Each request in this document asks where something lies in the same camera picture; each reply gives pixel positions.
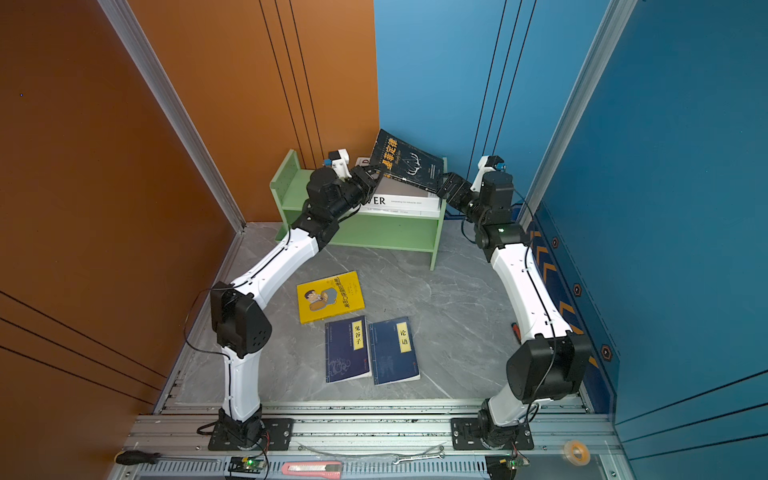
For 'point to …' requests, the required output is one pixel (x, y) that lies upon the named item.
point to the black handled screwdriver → (129, 457)
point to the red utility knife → (330, 469)
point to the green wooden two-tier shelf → (419, 233)
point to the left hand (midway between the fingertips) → (388, 162)
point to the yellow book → (329, 297)
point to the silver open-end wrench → (438, 456)
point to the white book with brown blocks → (427, 213)
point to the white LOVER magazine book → (399, 201)
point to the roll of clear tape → (577, 452)
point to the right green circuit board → (503, 467)
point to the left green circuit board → (254, 464)
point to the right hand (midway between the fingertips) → (445, 182)
